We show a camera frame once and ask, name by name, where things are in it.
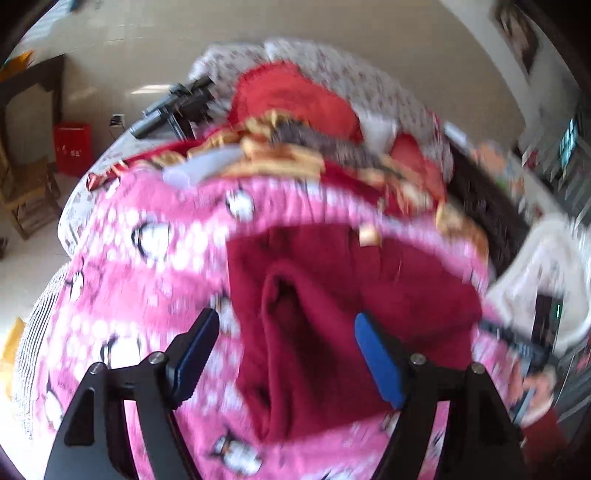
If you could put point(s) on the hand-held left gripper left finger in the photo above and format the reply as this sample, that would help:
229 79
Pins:
198 355

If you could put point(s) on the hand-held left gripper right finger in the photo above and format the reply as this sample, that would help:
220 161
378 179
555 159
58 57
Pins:
378 355

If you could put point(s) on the dark red pants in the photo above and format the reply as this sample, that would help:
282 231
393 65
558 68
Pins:
323 332

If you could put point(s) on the person's right forearm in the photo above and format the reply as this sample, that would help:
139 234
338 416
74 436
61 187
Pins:
549 441

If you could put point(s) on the person's right hand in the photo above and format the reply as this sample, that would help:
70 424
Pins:
538 392

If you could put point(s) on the white cloth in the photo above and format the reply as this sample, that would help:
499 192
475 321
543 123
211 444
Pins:
521 277

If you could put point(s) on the pink penguin print blanket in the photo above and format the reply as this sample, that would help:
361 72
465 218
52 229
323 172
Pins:
138 286

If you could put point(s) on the pile of colourful papers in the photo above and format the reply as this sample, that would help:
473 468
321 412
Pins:
494 161

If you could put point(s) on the striped mattress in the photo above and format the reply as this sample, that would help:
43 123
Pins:
32 323

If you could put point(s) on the dark display cabinet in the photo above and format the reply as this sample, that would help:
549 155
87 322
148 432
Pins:
568 138

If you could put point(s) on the yellow bag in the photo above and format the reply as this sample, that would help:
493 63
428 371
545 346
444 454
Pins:
11 341

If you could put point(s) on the floral bed sheet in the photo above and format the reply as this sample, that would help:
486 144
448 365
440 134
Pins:
83 207

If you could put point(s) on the white plastic item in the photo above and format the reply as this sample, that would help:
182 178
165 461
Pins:
207 164

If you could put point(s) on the red ruffled cushion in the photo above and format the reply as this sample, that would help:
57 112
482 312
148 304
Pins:
415 157
295 97

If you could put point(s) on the red and orange patterned blanket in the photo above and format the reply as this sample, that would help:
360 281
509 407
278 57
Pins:
286 157

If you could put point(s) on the white pillow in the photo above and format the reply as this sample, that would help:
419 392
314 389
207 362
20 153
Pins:
381 129

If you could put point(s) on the wooden chair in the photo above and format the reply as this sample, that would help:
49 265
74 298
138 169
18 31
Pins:
32 198

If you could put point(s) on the red box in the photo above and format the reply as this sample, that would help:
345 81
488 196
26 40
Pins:
71 147

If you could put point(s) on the black tripod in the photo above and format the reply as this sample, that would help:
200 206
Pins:
184 99

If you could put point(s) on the floral quilt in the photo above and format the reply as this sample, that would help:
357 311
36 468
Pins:
369 78

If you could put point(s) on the dark wooden cabinet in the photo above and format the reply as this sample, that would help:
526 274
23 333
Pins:
51 78

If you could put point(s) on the wall outlet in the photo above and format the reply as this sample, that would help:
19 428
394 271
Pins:
117 120

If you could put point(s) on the framed wall picture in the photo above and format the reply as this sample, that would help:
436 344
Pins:
519 37

